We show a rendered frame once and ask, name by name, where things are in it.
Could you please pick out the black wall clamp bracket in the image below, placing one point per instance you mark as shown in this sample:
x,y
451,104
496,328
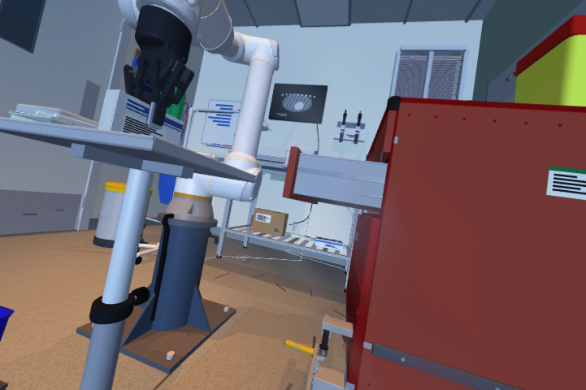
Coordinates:
x,y
349,127

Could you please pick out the dark wall panel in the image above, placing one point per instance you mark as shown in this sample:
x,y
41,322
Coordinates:
x,y
19,22

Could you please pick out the white notice board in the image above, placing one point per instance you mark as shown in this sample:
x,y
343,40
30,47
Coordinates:
x,y
219,122

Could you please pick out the white blue striped vial box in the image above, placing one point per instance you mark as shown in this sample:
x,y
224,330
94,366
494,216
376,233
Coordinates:
x,y
117,114

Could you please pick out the black x-ray viewer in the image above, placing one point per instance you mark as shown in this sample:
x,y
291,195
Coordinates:
x,y
297,102

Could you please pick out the red crash cart body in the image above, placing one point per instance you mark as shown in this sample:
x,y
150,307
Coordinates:
x,y
468,253

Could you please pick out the yellow green box red lid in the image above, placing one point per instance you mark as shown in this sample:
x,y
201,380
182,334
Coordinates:
x,y
565,68

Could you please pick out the brown cardboard box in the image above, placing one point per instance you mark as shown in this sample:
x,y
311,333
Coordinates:
x,y
269,222

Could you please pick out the window with grey blinds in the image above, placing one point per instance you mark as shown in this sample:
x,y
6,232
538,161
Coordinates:
x,y
429,73

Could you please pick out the black stand clamp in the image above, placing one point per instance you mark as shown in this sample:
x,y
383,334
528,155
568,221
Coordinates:
x,y
108,311

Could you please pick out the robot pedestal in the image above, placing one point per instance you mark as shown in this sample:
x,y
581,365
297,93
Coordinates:
x,y
183,278

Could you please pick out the white green label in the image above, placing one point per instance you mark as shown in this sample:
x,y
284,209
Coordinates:
x,y
574,184

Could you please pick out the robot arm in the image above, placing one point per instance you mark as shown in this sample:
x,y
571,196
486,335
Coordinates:
x,y
251,112

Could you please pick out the red grey drawer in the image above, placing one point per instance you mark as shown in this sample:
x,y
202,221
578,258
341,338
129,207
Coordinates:
x,y
341,180

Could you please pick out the blue white flat box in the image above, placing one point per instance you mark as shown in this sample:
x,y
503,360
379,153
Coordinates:
x,y
330,243

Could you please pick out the grey metal shelf rack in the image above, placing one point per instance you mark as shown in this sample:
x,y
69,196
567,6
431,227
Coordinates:
x,y
283,243

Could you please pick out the grey restock stand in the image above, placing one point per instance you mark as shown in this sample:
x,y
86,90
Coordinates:
x,y
122,243

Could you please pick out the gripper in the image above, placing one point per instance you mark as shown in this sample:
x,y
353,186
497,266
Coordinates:
x,y
163,34

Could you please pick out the white bin yellow lid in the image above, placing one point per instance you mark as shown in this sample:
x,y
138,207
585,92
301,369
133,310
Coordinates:
x,y
109,214

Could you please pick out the pale grey tray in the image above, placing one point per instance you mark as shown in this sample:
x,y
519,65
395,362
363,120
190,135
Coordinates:
x,y
49,116

